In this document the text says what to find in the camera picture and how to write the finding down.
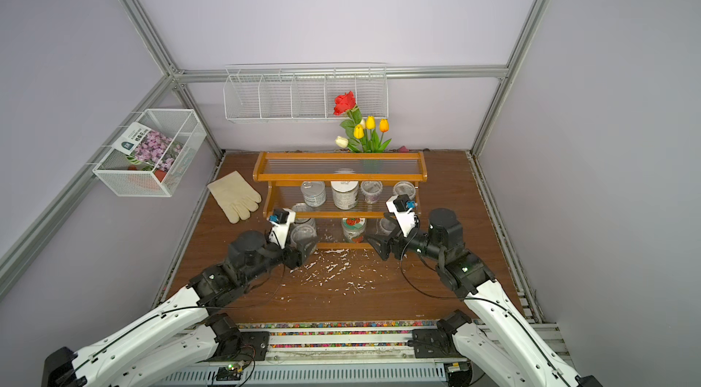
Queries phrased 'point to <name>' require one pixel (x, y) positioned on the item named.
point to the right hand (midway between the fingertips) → (376, 223)
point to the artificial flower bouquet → (361, 135)
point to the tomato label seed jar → (353, 228)
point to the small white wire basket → (115, 175)
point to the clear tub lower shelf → (386, 225)
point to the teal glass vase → (372, 165)
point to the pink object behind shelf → (403, 149)
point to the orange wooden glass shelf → (284, 172)
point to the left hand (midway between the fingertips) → (307, 233)
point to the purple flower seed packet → (148, 147)
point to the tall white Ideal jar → (345, 194)
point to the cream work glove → (235, 195)
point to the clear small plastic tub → (306, 235)
